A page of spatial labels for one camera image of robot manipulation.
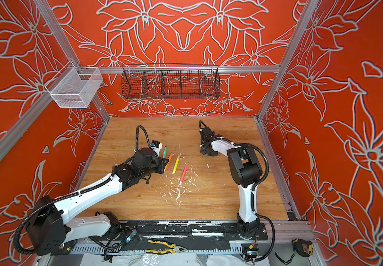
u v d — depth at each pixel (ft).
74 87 3.03
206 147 2.45
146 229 2.44
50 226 1.29
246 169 1.75
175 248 2.24
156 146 2.34
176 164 3.11
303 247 2.20
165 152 2.57
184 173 2.97
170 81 3.27
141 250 2.28
